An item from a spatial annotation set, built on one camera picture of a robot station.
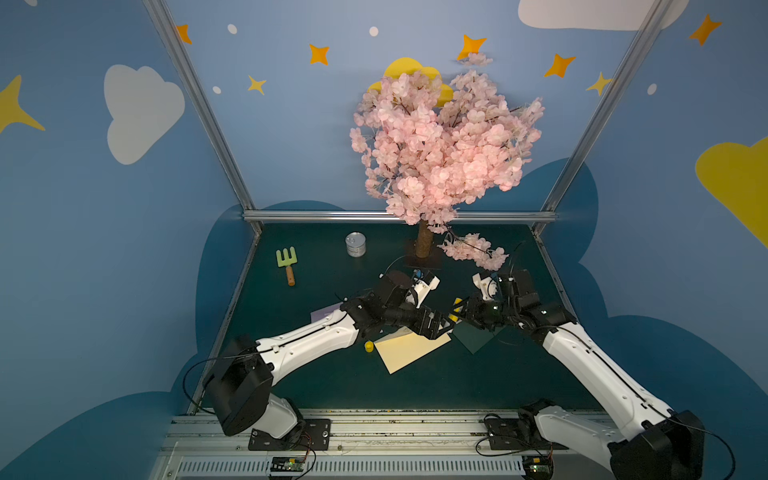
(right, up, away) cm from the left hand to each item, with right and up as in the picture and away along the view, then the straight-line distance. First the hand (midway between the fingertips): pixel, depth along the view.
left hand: (444, 314), depth 75 cm
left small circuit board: (-39, -36, -3) cm, 53 cm away
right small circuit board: (+23, -38, -2) cm, 44 cm away
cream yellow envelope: (-10, -13, +15) cm, 22 cm away
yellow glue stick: (+4, +1, +2) cm, 4 cm away
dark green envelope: (+13, -11, +19) cm, 25 cm away
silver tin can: (-26, +19, +36) cm, 49 cm away
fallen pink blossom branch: (+11, +17, +9) cm, 22 cm away
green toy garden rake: (-52, +13, +36) cm, 65 cm away
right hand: (+4, +1, +3) cm, 5 cm away
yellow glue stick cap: (-20, -12, +14) cm, 27 cm away
